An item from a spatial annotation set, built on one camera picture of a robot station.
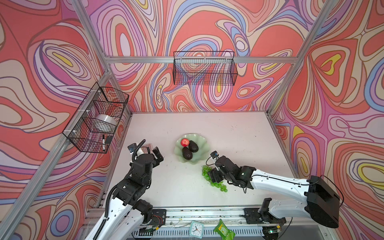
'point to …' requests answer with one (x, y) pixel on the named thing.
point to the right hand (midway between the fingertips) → (215, 172)
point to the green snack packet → (223, 230)
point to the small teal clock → (196, 229)
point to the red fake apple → (184, 142)
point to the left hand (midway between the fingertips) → (153, 151)
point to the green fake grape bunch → (206, 169)
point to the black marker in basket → (103, 143)
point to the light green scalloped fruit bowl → (200, 155)
